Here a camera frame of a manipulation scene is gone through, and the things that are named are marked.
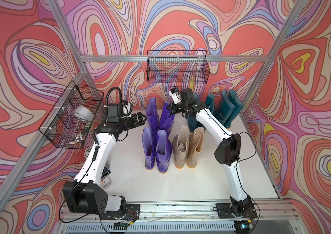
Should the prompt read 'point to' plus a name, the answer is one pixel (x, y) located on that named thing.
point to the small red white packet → (106, 182)
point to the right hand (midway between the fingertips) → (168, 110)
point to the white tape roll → (84, 112)
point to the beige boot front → (195, 146)
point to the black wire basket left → (68, 123)
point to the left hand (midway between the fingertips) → (142, 119)
